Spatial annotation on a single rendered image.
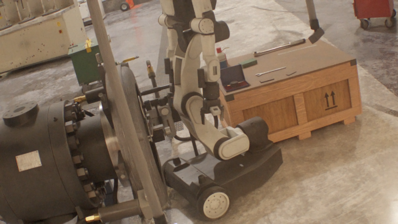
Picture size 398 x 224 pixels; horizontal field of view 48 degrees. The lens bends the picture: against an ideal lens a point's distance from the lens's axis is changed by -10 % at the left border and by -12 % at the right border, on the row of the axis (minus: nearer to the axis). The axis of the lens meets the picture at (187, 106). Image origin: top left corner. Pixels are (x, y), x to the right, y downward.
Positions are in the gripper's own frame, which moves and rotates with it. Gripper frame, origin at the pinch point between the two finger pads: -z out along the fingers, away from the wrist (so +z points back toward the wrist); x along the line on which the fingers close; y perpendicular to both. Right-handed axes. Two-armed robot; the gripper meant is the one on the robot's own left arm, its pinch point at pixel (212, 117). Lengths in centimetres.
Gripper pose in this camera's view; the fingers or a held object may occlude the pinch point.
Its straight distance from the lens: 260.0
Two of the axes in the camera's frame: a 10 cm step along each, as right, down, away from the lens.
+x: -9.0, 1.7, -3.9
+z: -0.6, -9.6, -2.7
